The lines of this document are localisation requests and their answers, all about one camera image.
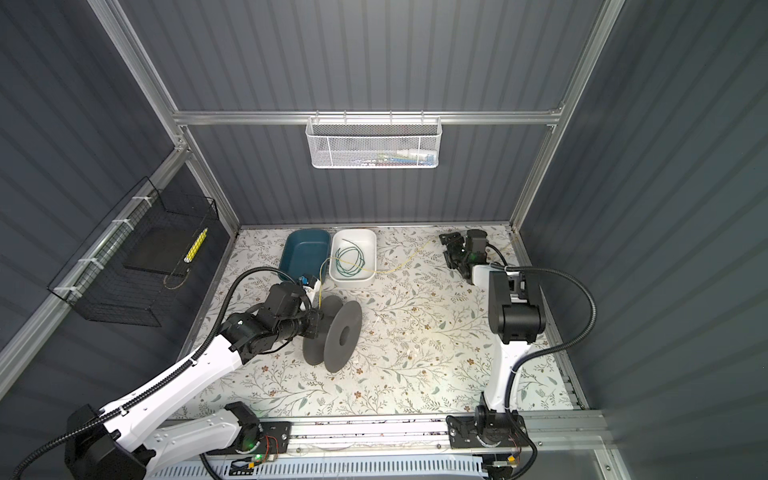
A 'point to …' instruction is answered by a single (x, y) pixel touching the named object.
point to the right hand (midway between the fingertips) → (444, 240)
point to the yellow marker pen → (188, 257)
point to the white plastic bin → (367, 240)
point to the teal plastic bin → (304, 251)
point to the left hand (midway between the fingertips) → (322, 314)
